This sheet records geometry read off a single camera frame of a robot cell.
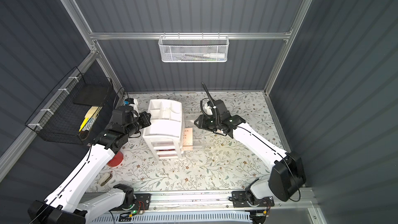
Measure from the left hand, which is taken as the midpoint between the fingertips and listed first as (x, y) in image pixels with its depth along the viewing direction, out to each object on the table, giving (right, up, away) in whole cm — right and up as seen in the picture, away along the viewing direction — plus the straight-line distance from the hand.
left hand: (151, 115), depth 75 cm
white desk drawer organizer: (+6, -8, +1) cm, 10 cm away
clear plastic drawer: (+23, -14, +23) cm, 35 cm away
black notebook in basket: (-34, +11, +7) cm, 37 cm away
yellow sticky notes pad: (-30, +2, +1) cm, 30 cm away
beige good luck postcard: (+17, -14, +12) cm, 25 cm away
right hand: (+23, -4, +3) cm, 24 cm away
